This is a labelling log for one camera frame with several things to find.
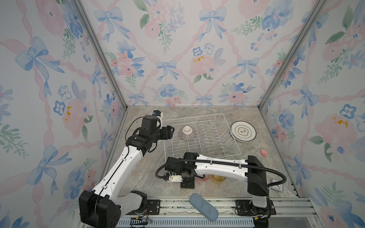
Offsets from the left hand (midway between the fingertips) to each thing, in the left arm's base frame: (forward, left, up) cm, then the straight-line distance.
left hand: (168, 127), depth 78 cm
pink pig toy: (-3, -61, -22) cm, 65 cm away
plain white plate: (+12, -51, -20) cm, 56 cm away
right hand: (-23, -10, -16) cm, 30 cm away
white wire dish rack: (+8, -28, -23) cm, 37 cm away
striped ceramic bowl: (+9, -11, -19) cm, 23 cm away
